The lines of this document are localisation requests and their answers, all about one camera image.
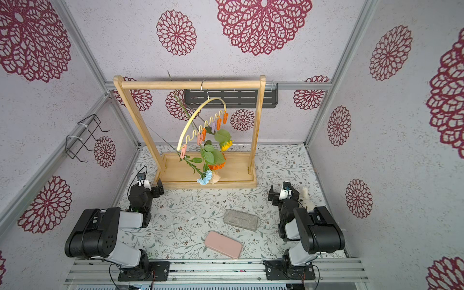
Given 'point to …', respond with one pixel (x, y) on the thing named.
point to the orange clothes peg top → (225, 117)
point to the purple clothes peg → (213, 126)
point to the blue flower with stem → (204, 177)
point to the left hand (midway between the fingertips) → (151, 181)
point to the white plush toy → (305, 199)
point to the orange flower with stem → (215, 167)
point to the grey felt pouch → (241, 219)
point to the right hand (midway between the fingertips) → (282, 184)
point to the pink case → (223, 244)
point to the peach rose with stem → (211, 157)
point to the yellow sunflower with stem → (222, 138)
